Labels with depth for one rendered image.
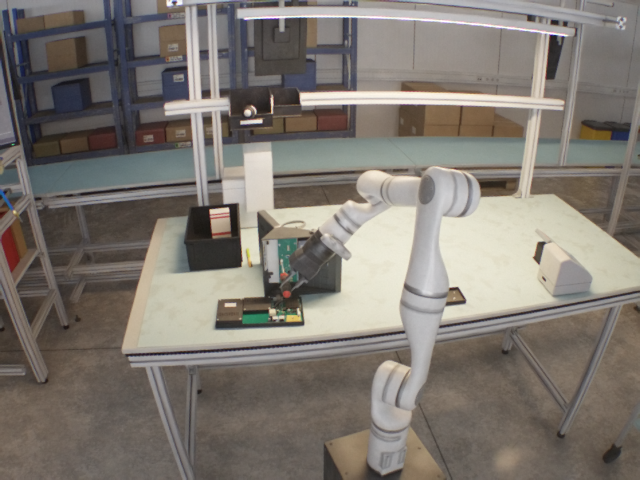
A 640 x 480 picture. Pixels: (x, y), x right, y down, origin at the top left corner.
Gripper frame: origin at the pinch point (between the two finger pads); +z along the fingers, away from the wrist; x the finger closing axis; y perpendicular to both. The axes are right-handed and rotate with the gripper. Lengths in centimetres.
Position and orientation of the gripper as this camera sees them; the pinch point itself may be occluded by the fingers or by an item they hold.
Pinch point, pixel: (283, 290)
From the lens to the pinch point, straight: 127.2
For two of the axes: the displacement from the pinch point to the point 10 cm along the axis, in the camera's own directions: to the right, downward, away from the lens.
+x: -7.2, -5.6, -4.1
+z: -6.8, 6.9, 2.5
